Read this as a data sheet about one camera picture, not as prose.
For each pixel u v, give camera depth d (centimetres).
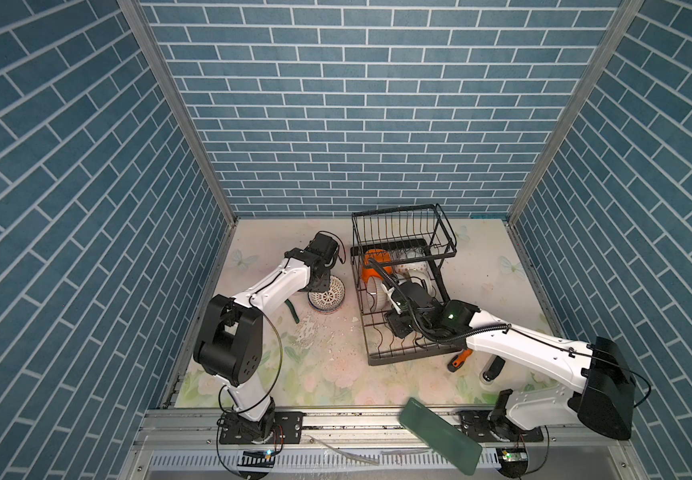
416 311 58
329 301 93
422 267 99
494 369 79
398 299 58
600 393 39
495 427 65
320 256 67
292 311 94
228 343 46
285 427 74
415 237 91
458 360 84
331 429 75
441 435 72
